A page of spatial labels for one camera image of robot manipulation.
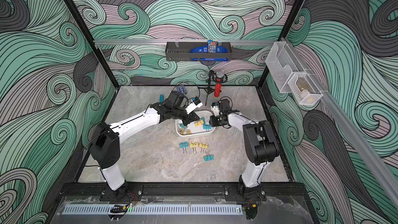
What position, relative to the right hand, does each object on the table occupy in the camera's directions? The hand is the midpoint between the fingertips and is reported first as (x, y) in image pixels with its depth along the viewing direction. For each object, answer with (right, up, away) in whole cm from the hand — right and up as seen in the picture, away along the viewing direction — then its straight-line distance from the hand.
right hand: (214, 121), depth 97 cm
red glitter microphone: (+2, +29, -6) cm, 30 cm away
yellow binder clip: (-13, -11, -11) cm, 21 cm away
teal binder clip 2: (-5, -18, -13) cm, 23 cm away
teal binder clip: (-20, -12, -9) cm, 25 cm away
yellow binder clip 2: (-8, -12, -10) cm, 17 cm away
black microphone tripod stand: (-3, +31, +1) cm, 31 cm away
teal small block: (-38, +16, +17) cm, 45 cm away
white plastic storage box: (-11, -4, 0) cm, 12 cm away
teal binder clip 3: (-5, -3, -3) cm, 7 cm away
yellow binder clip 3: (-11, +1, -13) cm, 17 cm away
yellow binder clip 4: (-17, -6, -4) cm, 18 cm away
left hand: (-11, +6, -15) cm, 19 cm away
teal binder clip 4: (-20, -2, -4) cm, 21 cm away
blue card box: (-23, +22, +20) cm, 38 cm away
